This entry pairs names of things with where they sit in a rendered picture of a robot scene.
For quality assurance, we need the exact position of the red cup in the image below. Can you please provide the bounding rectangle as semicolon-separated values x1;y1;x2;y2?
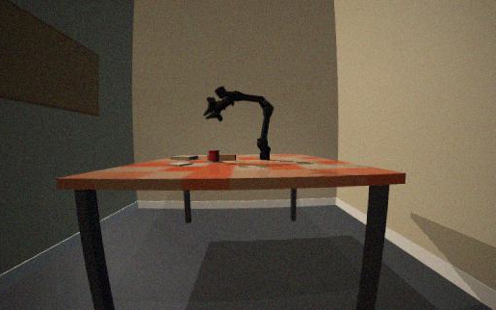
208;150;219;162

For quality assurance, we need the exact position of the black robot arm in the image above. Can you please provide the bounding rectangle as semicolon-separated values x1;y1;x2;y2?
215;87;274;160

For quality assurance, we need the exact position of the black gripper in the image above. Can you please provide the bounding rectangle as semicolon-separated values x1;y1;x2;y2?
204;97;226;121

